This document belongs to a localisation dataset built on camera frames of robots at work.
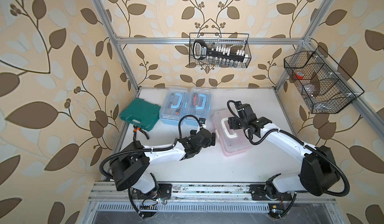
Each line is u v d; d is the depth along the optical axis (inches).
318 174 16.3
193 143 25.4
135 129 38.0
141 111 40.1
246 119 25.7
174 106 37.9
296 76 32.5
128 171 16.9
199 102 38.8
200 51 34.0
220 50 32.8
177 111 37.4
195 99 40.8
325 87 28.8
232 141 31.7
